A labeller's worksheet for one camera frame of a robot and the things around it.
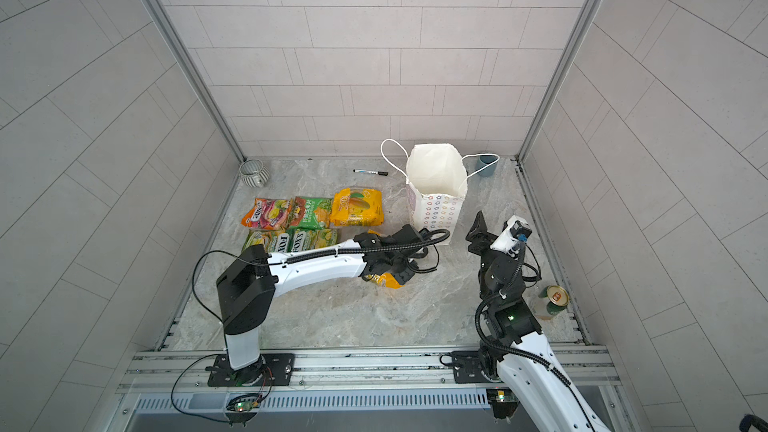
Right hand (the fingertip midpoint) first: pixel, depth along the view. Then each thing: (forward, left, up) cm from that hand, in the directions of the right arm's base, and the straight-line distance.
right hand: (486, 215), depth 73 cm
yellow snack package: (-7, +26, -17) cm, 32 cm away
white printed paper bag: (+23, +8, -16) cm, 29 cm away
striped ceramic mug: (+34, +72, -15) cm, 81 cm away
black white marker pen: (+36, +27, -20) cm, 49 cm away
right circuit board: (-35, 0, -25) cm, 43 cm away
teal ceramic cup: (+29, -10, -12) cm, 33 cm away
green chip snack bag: (+18, +50, -19) cm, 56 cm away
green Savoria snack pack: (+8, +56, -19) cm, 60 cm away
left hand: (-3, +17, -17) cm, 24 cm away
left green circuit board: (-33, +58, -19) cm, 69 cm away
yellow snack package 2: (+17, +33, -17) cm, 41 cm away
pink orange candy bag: (+18, +62, -18) cm, 67 cm away
